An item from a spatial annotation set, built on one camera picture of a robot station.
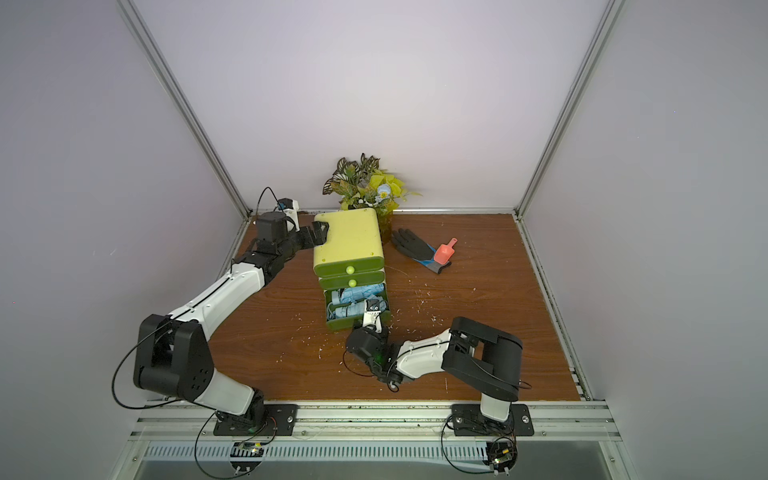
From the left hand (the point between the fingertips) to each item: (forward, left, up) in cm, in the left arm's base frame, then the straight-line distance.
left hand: (320, 224), depth 87 cm
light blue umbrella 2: (-18, -10, -18) cm, 28 cm away
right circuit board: (-53, -49, -24) cm, 76 cm away
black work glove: (+7, -29, -20) cm, 36 cm away
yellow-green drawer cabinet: (-3, -10, -1) cm, 10 cm away
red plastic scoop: (+6, -40, -20) cm, 45 cm away
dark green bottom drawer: (-23, -9, -18) cm, 30 cm away
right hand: (-22, -11, -17) cm, 30 cm away
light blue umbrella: (-13, -9, -18) cm, 24 cm away
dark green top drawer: (-13, -10, -4) cm, 16 cm away
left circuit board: (-54, +14, -26) cm, 61 cm away
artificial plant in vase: (+23, -11, -5) cm, 26 cm away
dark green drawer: (-13, -9, -11) cm, 19 cm away
